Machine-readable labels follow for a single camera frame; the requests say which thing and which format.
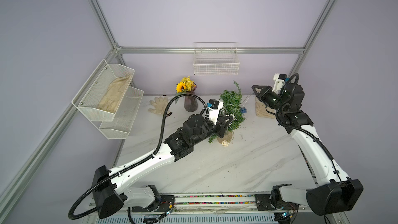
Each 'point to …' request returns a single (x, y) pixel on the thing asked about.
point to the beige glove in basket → (115, 90)
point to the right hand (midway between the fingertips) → (252, 89)
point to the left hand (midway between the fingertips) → (230, 119)
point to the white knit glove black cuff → (159, 104)
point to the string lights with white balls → (233, 109)
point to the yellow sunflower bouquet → (186, 84)
